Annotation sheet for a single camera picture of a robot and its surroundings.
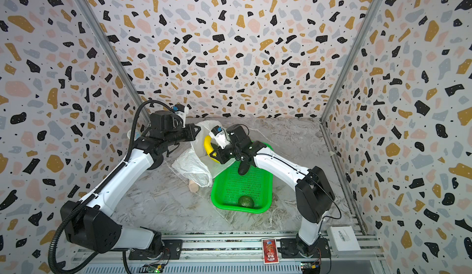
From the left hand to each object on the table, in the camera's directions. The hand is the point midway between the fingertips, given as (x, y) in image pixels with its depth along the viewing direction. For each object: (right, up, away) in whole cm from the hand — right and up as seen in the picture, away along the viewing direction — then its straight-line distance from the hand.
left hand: (202, 127), depth 78 cm
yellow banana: (+3, -9, +1) cm, 10 cm away
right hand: (+4, -12, +2) cm, 13 cm away
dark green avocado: (+18, -33, +4) cm, 38 cm away
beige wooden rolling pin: (-7, -28, +11) cm, 31 cm away
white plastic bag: (0, -14, -11) cm, 18 cm away
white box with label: (+57, -45, -5) cm, 73 cm away
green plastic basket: (+10, -29, +15) cm, 34 cm away
